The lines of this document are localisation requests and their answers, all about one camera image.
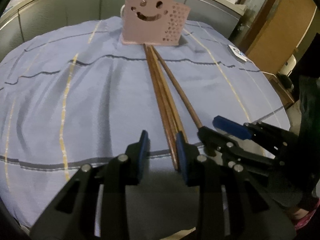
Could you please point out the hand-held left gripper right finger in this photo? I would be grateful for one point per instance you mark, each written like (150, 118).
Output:
(181, 155)

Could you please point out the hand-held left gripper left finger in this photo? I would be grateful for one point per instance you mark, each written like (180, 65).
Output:
(143, 155)

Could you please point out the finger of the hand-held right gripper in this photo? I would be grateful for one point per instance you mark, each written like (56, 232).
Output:
(232, 127)
(212, 140)

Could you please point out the dark brown thin chopstick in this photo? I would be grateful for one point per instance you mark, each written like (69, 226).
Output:
(179, 90)

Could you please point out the light brown wooden chopstick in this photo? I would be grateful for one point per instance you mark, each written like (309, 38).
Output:
(155, 90)
(160, 90)
(166, 90)

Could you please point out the pink smiley utensil holder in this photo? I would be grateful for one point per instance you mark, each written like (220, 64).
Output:
(150, 30)

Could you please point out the pink patterned cloth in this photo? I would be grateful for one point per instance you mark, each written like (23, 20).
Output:
(306, 216)

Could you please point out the wooden crate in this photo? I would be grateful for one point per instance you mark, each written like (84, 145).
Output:
(282, 95)

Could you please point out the person's dark clothing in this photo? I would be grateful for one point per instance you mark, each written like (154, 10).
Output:
(310, 105)

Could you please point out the blue plaid tablecloth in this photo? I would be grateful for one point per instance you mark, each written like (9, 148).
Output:
(75, 92)

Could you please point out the grey kitchen cabinets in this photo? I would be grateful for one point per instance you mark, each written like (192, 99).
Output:
(62, 12)

